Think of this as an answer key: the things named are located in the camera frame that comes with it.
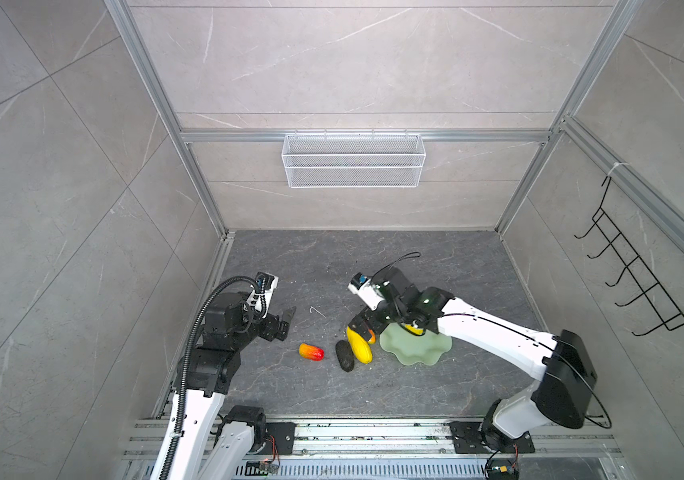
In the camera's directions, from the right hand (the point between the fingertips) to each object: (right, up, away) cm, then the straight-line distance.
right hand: (361, 311), depth 80 cm
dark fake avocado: (-5, -14, +5) cm, 15 cm away
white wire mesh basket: (-2, +48, +21) cm, 53 cm away
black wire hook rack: (+61, +3, -22) cm, 65 cm away
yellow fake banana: (0, -11, +4) cm, 12 cm away
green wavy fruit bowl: (+15, -13, +8) cm, 21 cm away
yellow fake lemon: (+12, -2, -14) cm, 19 cm away
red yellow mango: (+2, -4, -10) cm, 11 cm away
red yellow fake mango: (-15, -13, +6) cm, 21 cm away
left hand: (-22, +6, -9) cm, 24 cm away
